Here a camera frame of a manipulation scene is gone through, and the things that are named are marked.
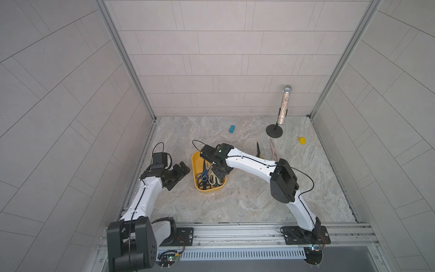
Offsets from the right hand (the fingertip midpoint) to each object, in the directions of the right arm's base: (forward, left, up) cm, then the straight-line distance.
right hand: (223, 172), depth 87 cm
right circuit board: (-36, -36, -8) cm, 52 cm away
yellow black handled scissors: (+12, -21, -4) cm, 25 cm away
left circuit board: (-34, +24, -2) cm, 42 cm away
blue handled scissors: (-1, +10, 0) cm, 10 cm away
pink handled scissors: (+11, -30, -4) cm, 32 cm away
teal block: (+31, -7, -1) cm, 32 cm away
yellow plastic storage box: (+8, +14, -2) cm, 16 cm away
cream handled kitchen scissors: (-2, +6, -1) cm, 6 cm away
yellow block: (+21, -51, -5) cm, 55 cm away
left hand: (+1, +18, +3) cm, 19 cm away
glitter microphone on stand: (+28, -35, -3) cm, 45 cm away
